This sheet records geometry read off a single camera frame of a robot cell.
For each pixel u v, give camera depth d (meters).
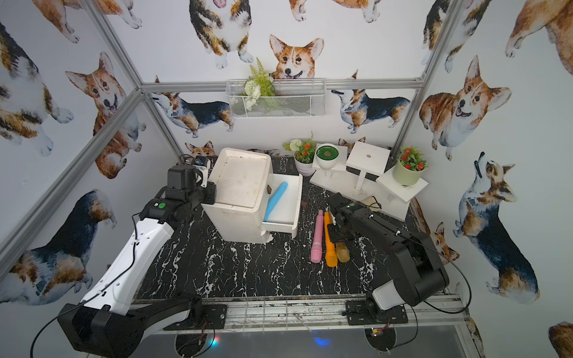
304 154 1.02
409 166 0.84
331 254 0.84
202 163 0.66
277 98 0.89
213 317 0.73
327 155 0.91
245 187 0.79
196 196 0.64
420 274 0.44
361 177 1.00
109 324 0.37
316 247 0.86
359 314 0.73
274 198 0.92
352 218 0.62
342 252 0.80
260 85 0.81
